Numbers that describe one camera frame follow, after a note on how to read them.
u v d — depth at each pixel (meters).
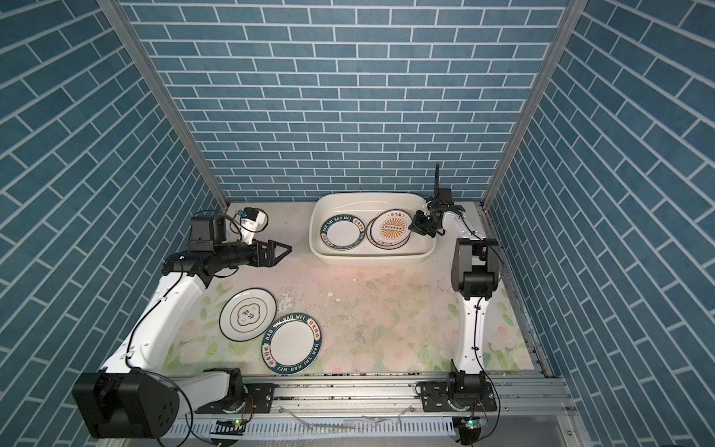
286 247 0.72
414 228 0.96
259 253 0.66
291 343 0.83
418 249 1.05
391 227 1.08
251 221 0.68
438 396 0.74
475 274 0.61
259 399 0.74
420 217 0.96
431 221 0.91
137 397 0.38
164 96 0.86
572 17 0.72
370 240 1.06
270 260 0.67
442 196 0.87
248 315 0.89
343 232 1.09
